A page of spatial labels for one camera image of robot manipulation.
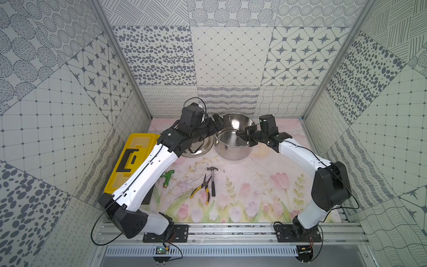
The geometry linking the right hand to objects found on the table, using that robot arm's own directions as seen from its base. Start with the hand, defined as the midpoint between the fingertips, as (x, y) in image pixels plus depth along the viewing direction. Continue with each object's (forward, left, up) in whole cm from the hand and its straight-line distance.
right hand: (236, 133), depth 85 cm
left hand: (-6, +9, +16) cm, 20 cm away
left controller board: (-48, +34, -22) cm, 63 cm away
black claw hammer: (-18, +13, -21) cm, 30 cm away
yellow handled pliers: (-20, +17, -20) cm, 33 cm away
